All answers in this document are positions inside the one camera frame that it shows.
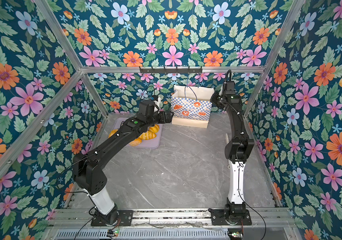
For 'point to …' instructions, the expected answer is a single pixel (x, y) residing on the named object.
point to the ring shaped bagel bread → (112, 132)
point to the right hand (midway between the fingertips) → (212, 97)
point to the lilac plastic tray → (155, 142)
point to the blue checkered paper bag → (191, 106)
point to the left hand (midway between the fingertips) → (170, 109)
